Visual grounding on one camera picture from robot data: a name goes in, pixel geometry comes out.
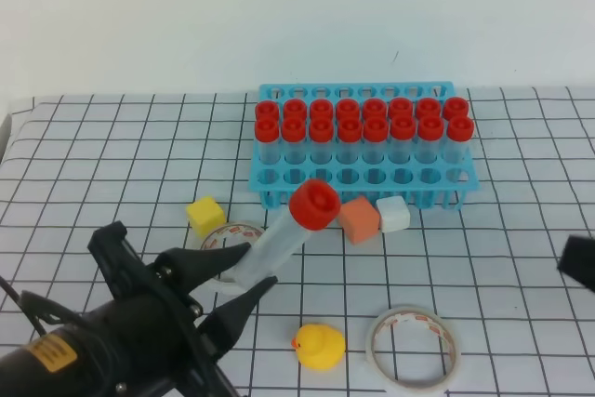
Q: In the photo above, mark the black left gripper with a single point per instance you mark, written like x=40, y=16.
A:
x=157, y=310

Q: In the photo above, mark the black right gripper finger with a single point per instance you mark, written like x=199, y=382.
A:
x=578, y=260

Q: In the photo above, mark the red-capped test tube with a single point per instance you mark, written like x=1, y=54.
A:
x=311, y=208

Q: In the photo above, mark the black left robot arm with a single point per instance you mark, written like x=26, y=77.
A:
x=80, y=356

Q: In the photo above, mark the red-capped tube row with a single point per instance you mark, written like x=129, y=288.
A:
x=374, y=108
x=349, y=136
x=267, y=109
x=427, y=107
x=459, y=132
x=375, y=135
x=429, y=135
x=321, y=133
x=402, y=132
x=455, y=106
x=400, y=106
x=294, y=140
x=295, y=108
x=347, y=109
x=321, y=109
x=267, y=134

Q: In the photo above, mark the blue test tube rack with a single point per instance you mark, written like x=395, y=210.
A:
x=423, y=185

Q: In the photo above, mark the white tape roll near cube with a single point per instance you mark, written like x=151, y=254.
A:
x=218, y=239

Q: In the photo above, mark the yellow foam cube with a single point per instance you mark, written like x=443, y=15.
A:
x=205, y=215

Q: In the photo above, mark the grid-patterned white tablecloth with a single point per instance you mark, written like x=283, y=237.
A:
x=76, y=162

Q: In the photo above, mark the yellow rubber duck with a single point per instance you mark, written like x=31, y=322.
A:
x=319, y=347

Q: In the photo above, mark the white tape roll near duck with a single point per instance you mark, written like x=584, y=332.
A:
x=412, y=352

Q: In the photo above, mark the orange foam cube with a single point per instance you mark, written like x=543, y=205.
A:
x=359, y=220

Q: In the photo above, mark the white foam cube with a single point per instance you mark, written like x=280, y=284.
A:
x=394, y=214

